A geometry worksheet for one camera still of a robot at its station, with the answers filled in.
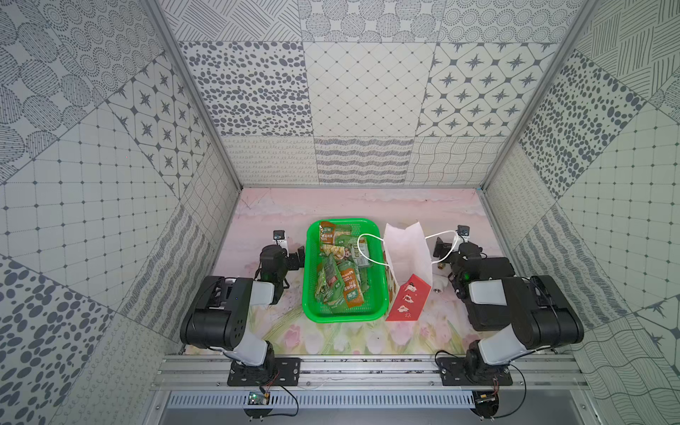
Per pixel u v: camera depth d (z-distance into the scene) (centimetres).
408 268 90
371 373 76
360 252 95
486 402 73
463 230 80
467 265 72
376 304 85
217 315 45
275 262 73
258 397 71
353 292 82
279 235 84
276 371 73
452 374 73
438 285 89
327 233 98
